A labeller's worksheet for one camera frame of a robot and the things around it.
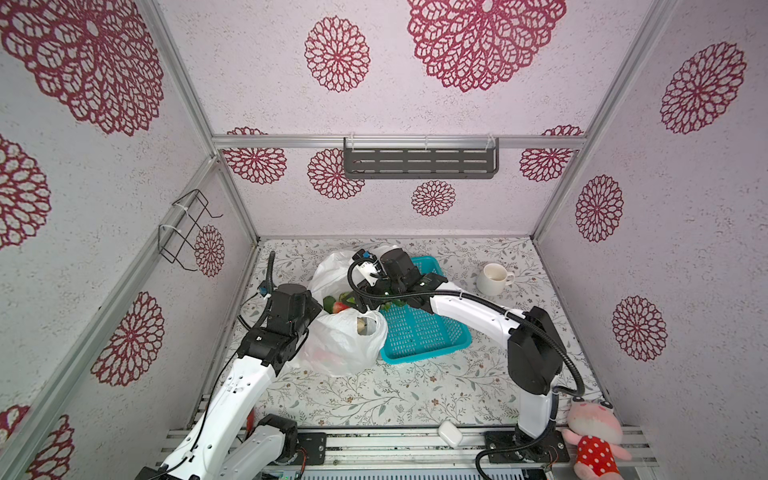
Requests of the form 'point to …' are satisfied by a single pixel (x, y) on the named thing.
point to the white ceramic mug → (493, 278)
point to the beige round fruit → (362, 325)
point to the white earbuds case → (450, 433)
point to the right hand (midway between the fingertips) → (351, 286)
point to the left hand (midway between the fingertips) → (313, 303)
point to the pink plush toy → (595, 430)
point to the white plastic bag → (347, 341)
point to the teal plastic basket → (414, 333)
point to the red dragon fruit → (331, 306)
